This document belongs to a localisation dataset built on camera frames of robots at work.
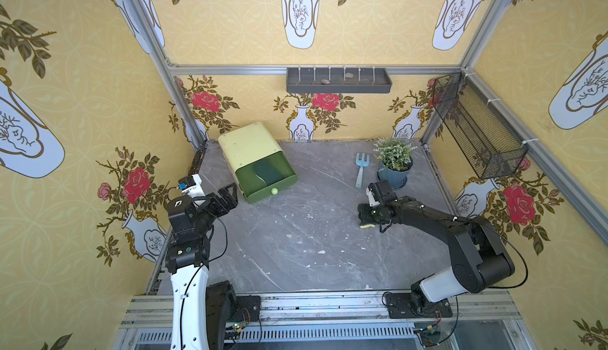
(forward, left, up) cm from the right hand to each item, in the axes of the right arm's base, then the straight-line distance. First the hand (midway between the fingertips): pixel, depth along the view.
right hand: (363, 216), depth 93 cm
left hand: (-4, +46, +23) cm, 52 cm away
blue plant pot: (+16, -15, +3) cm, 23 cm away
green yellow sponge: (+10, +37, +14) cm, 41 cm away
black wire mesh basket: (+16, -42, +24) cm, 51 cm away
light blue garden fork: (+27, -2, 0) cm, 27 cm away
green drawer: (-1, +39, +19) cm, 43 cm away
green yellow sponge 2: (-6, +1, +3) cm, 6 cm away
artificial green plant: (+19, -11, +16) cm, 27 cm away
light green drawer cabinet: (+18, +46, +21) cm, 53 cm away
